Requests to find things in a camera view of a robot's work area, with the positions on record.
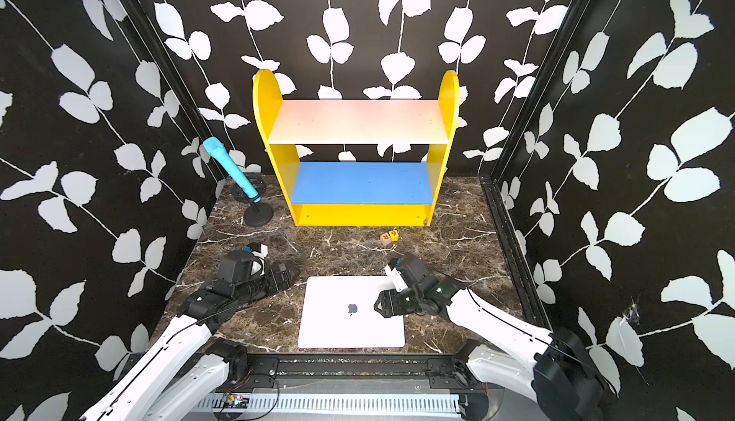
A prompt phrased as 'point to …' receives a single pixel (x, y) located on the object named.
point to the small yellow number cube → (394, 235)
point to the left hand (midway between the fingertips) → (292, 272)
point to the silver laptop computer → (339, 312)
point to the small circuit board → (235, 401)
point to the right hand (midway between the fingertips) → (381, 301)
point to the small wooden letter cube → (385, 238)
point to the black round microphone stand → (257, 214)
